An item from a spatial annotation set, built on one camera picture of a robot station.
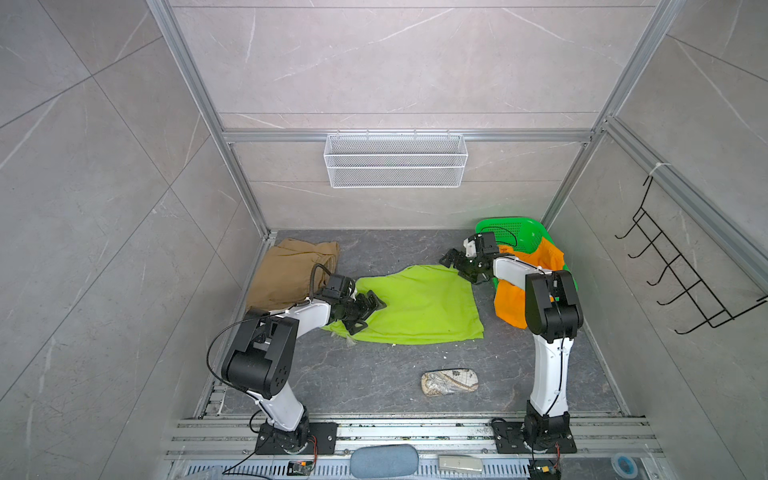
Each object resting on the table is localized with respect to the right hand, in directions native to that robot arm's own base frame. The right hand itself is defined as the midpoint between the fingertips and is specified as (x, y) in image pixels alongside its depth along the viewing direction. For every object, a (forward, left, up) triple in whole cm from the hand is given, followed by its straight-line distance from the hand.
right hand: (448, 263), depth 106 cm
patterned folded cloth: (-41, +8, 0) cm, 42 cm away
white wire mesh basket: (+24, +18, +27) cm, 40 cm away
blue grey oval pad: (-58, +23, 0) cm, 63 cm away
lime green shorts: (-16, +10, -1) cm, 19 cm away
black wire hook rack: (-37, -45, +29) cm, 65 cm away
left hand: (-19, +26, +2) cm, 32 cm away
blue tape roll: (-60, -34, -3) cm, 69 cm away
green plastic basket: (+13, -31, +1) cm, 34 cm away
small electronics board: (-59, +44, -3) cm, 74 cm away
